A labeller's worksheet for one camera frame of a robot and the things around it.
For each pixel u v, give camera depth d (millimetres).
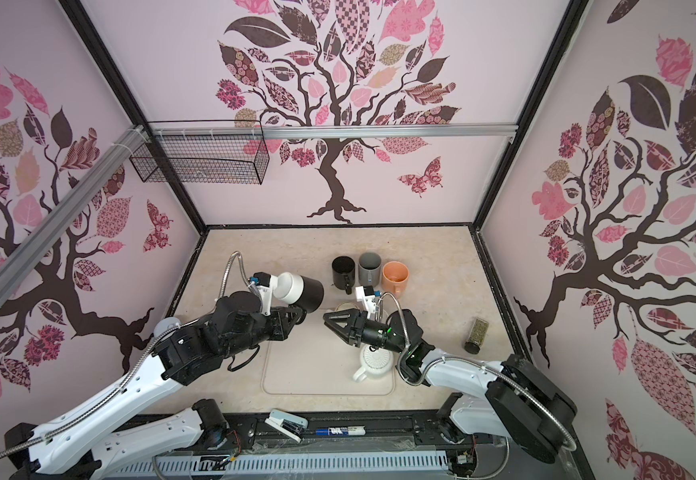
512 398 423
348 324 645
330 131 934
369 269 949
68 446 391
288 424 739
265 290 614
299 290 668
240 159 805
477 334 874
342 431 727
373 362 770
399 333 586
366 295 710
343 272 999
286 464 697
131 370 852
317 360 832
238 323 494
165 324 876
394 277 1001
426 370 576
